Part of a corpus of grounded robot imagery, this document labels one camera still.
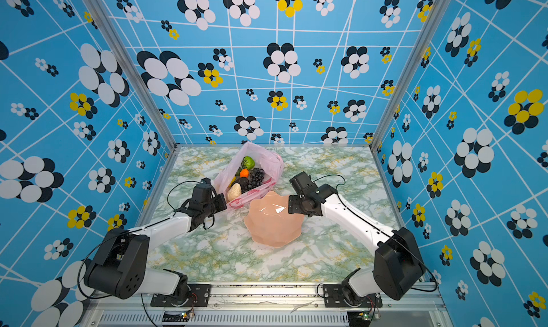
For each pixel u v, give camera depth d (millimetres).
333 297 729
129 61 862
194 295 723
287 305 723
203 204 717
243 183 988
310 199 579
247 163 1048
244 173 1037
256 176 1019
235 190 946
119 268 429
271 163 994
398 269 408
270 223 918
